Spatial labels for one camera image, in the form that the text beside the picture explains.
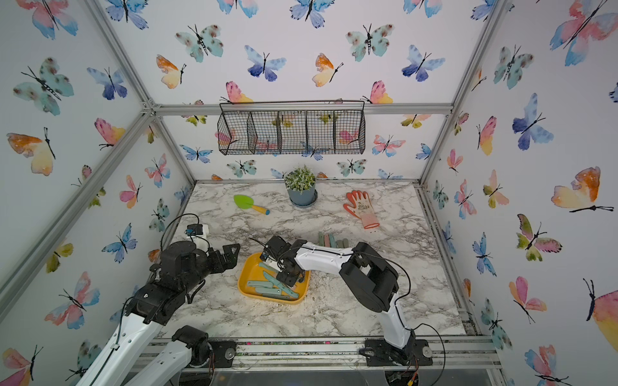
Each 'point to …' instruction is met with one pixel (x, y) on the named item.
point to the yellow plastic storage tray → (250, 270)
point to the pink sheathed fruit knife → (327, 240)
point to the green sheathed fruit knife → (321, 239)
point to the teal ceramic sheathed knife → (332, 242)
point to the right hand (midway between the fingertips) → (290, 270)
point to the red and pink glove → (363, 208)
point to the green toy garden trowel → (245, 202)
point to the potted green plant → (300, 183)
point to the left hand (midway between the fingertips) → (228, 246)
